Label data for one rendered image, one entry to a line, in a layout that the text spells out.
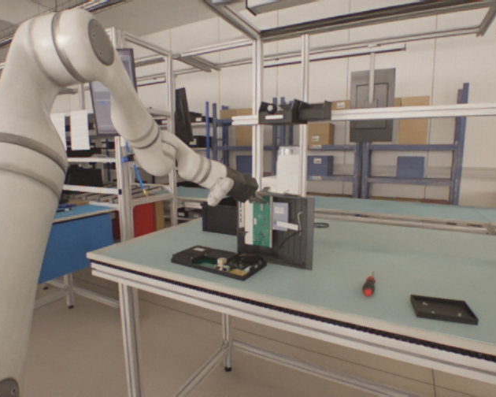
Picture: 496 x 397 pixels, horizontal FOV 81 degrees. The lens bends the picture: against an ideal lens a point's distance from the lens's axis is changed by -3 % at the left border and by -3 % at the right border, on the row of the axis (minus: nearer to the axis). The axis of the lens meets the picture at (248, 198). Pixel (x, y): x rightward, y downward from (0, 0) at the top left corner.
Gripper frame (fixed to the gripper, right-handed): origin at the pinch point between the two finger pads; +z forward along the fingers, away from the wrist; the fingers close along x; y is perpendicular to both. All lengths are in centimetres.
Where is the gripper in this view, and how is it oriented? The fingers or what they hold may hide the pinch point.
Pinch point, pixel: (267, 203)
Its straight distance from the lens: 89.8
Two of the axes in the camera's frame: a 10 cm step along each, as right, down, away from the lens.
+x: -6.2, 6.5, 4.3
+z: 7.3, 3.0, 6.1
